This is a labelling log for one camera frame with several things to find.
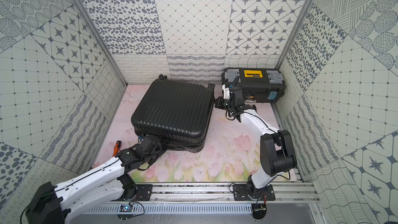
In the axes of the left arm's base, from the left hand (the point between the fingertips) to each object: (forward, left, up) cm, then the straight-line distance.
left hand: (169, 150), depth 81 cm
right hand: (+26, -24, +10) cm, 37 cm away
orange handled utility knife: (+3, +32, -5) cm, 33 cm away
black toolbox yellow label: (+41, -53, +10) cm, 68 cm away
